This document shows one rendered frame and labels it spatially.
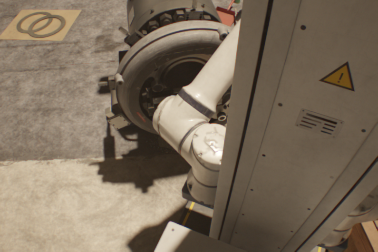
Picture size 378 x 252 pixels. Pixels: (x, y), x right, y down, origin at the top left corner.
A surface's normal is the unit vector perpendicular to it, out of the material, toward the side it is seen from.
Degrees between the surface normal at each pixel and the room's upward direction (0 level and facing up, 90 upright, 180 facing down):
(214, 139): 5
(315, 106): 90
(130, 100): 90
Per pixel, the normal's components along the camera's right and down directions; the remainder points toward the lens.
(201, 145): -0.03, -0.53
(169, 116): -0.44, -0.25
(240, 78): -0.39, 0.70
